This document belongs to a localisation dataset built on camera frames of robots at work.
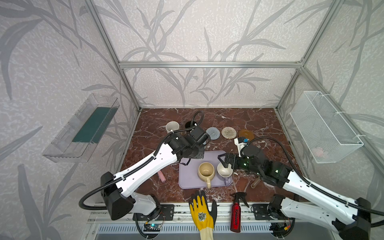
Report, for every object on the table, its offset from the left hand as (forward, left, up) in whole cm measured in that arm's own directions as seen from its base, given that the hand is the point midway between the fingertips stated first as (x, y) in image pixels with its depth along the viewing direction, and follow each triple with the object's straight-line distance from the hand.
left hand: (201, 148), depth 74 cm
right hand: (-2, -11, -1) cm, 11 cm away
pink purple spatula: (-8, +23, -20) cm, 31 cm away
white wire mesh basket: (-2, -53, +15) cm, 55 cm away
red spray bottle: (-25, -17, -16) cm, 34 cm away
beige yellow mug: (-5, -3, -20) cm, 21 cm away
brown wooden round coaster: (+23, -32, -21) cm, 45 cm away
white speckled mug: (+24, +20, -14) cm, 34 cm away
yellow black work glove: (-28, -2, -18) cm, 33 cm away
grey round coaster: (+24, -8, -21) cm, 33 cm away
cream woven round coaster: (+24, -19, -21) cm, 37 cm away
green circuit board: (-31, +24, -22) cm, 45 cm away
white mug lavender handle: (-6, -14, -19) cm, 24 cm away
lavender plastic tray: (-8, +7, -20) cm, 23 cm away
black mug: (+32, +9, -23) cm, 41 cm away
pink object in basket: (-1, -57, +1) cm, 57 cm away
